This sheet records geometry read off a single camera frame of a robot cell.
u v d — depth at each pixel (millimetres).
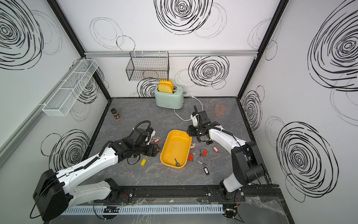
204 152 902
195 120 822
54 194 378
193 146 911
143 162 826
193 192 766
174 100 1086
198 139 957
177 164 845
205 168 827
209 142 939
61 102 721
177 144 911
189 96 1230
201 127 691
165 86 991
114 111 989
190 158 859
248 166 439
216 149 911
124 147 570
